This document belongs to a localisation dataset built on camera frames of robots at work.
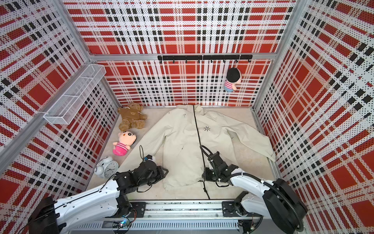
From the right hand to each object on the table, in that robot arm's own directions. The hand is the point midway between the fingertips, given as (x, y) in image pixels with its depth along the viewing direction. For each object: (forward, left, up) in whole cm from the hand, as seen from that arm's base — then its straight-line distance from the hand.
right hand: (205, 176), depth 84 cm
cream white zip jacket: (+23, +16, -1) cm, 28 cm away
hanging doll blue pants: (+54, -20, +31) cm, 65 cm away
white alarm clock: (+1, +54, +10) cm, 55 cm away
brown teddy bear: (+42, +53, +5) cm, 68 cm away
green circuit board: (-23, +41, +1) cm, 47 cm away
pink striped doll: (+22, +51, +6) cm, 56 cm away
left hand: (+1, +20, +5) cm, 21 cm away
